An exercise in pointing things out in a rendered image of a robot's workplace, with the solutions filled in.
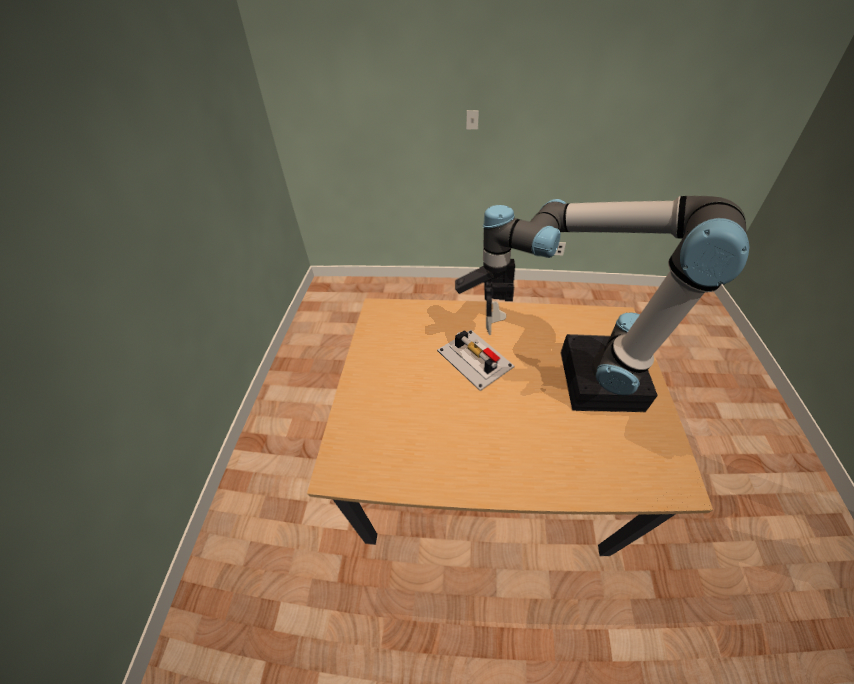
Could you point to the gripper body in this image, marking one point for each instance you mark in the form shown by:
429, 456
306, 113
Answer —
501, 286

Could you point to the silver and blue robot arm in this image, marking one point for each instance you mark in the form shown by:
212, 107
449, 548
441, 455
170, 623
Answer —
714, 252

